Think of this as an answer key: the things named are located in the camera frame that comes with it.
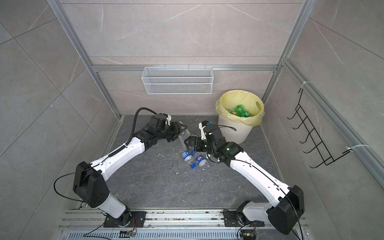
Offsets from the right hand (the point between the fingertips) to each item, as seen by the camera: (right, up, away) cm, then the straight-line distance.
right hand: (191, 141), depth 75 cm
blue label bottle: (-3, -11, +16) cm, 20 cm away
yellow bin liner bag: (+39, +23, +20) cm, 50 cm away
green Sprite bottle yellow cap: (+32, +18, +23) cm, 44 cm away
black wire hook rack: (+56, -4, -15) cm, 58 cm away
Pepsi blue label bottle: (+5, -13, +15) cm, 20 cm away
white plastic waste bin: (+30, +2, +19) cm, 36 cm away
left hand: (-3, +8, +4) cm, 9 cm away
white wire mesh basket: (-10, +39, +25) cm, 48 cm away
